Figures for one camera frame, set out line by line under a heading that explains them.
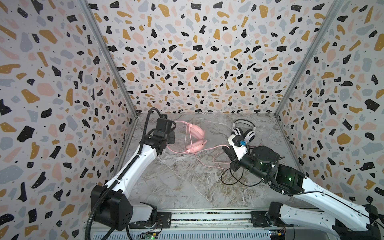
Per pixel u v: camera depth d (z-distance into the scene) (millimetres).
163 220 734
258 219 747
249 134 992
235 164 538
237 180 876
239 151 518
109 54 860
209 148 664
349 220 402
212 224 732
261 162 443
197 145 781
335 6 712
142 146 513
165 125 611
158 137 576
